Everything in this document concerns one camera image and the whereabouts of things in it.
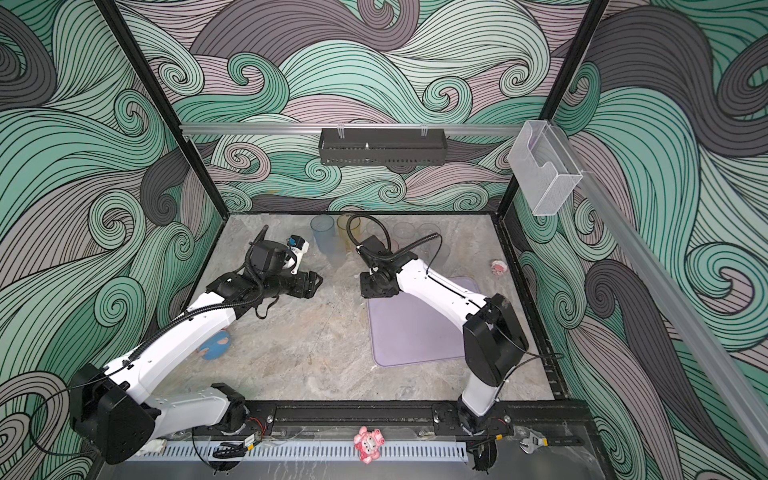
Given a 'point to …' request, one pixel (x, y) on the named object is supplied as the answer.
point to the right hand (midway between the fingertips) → (369, 290)
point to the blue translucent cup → (323, 227)
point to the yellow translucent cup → (344, 237)
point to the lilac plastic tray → (406, 331)
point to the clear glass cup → (425, 230)
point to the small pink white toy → (498, 267)
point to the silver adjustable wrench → (534, 441)
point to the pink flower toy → (368, 443)
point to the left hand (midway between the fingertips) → (312, 274)
